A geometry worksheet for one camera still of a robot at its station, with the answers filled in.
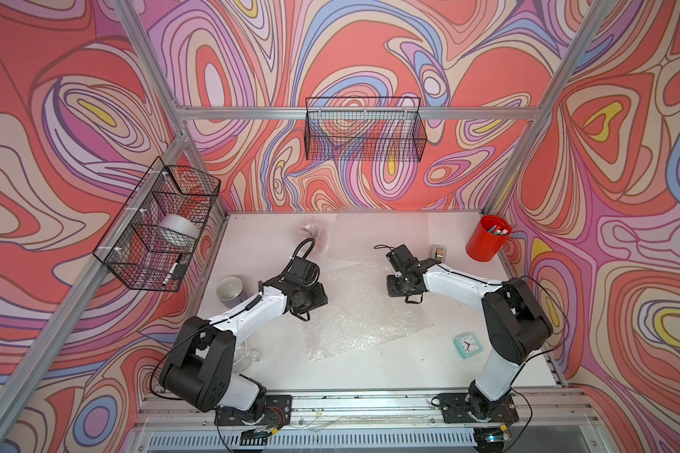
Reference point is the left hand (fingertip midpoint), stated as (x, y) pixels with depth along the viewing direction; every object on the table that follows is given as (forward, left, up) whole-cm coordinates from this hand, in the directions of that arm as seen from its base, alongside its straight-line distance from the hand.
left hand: (326, 300), depth 88 cm
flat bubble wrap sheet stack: (+30, -15, -5) cm, 34 cm away
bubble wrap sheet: (-2, -11, -6) cm, 12 cm away
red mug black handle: (+28, +7, +2) cm, 29 cm away
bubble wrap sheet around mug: (+27, +3, +4) cm, 27 cm away
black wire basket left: (+1, +42, +28) cm, 50 cm away
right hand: (+4, -24, -4) cm, 24 cm away
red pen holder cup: (+23, -58, +4) cm, 62 cm away
